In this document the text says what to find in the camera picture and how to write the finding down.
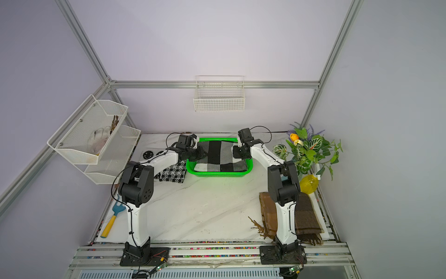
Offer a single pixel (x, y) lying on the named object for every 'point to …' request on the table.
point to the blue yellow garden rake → (116, 209)
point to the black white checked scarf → (220, 158)
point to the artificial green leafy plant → (306, 150)
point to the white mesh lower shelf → (110, 167)
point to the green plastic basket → (190, 164)
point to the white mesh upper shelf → (86, 133)
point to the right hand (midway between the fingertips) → (238, 155)
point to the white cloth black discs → (148, 153)
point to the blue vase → (283, 178)
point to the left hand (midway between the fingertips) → (206, 154)
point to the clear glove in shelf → (97, 138)
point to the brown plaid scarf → (308, 226)
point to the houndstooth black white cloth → (176, 172)
